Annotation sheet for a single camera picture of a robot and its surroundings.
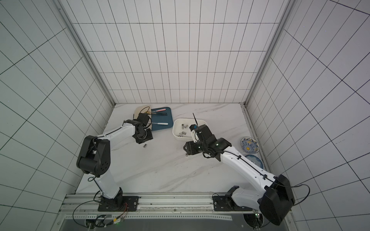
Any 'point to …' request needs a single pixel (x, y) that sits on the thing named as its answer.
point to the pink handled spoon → (159, 110)
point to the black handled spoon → (159, 113)
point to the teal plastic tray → (162, 119)
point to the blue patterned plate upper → (250, 145)
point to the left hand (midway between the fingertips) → (147, 140)
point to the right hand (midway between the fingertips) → (183, 148)
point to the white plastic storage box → (181, 130)
